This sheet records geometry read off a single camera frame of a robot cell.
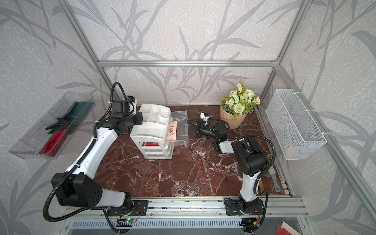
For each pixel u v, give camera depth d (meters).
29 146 0.58
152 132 0.80
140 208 0.72
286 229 0.68
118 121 0.56
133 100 0.72
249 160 0.51
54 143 0.58
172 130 0.87
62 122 0.66
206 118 0.84
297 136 0.61
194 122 0.80
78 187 0.40
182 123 0.89
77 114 0.67
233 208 0.72
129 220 0.70
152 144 0.90
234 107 0.85
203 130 0.78
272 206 0.75
